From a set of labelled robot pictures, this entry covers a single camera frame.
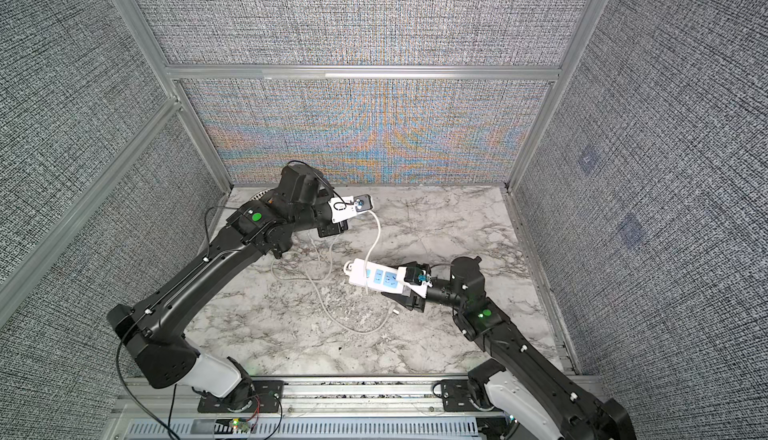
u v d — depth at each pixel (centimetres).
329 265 98
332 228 62
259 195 113
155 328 40
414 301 64
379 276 68
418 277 58
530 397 55
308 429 70
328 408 73
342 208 58
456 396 73
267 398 73
